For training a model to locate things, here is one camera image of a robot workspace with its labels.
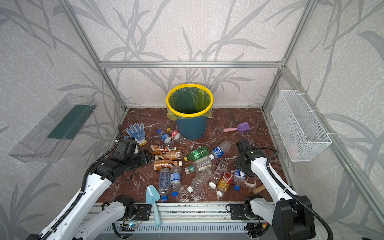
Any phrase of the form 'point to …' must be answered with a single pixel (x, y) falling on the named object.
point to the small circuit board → (130, 227)
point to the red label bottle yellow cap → (176, 135)
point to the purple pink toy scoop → (242, 127)
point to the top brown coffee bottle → (157, 149)
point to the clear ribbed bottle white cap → (201, 179)
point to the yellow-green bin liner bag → (189, 99)
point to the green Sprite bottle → (197, 154)
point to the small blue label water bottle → (238, 179)
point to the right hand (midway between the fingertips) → (241, 162)
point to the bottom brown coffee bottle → (161, 164)
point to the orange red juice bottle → (225, 180)
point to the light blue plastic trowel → (152, 195)
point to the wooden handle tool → (259, 189)
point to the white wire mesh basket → (302, 135)
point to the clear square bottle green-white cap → (199, 165)
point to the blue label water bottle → (219, 151)
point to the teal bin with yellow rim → (192, 129)
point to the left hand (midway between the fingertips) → (151, 152)
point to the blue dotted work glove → (138, 134)
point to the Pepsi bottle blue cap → (166, 138)
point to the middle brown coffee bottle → (169, 155)
